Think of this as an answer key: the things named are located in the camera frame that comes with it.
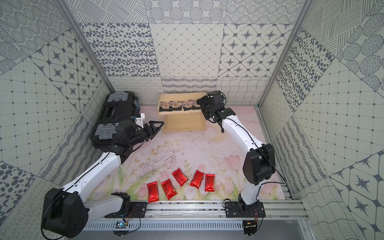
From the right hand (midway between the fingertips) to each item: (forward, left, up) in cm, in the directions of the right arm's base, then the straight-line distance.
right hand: (198, 105), depth 85 cm
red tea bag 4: (-33, 0, -25) cm, 41 cm away
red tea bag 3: (-32, +10, -25) cm, 42 cm away
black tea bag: (+3, +21, -4) cm, 22 cm away
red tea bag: (-40, +24, -25) cm, 53 cm away
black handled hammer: (+1, -17, -26) cm, 31 cm away
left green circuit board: (-55, +37, -28) cm, 72 cm away
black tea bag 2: (+5, +14, -5) cm, 15 cm away
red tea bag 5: (-35, -7, -26) cm, 44 cm away
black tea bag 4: (+6, +2, -5) cm, 8 cm away
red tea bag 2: (-39, +15, -24) cm, 48 cm away
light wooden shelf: (+10, +13, -27) cm, 31 cm away
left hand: (-13, +19, 0) cm, 23 cm away
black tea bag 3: (+6, +7, -5) cm, 11 cm away
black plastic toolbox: (+7, +54, -8) cm, 55 cm away
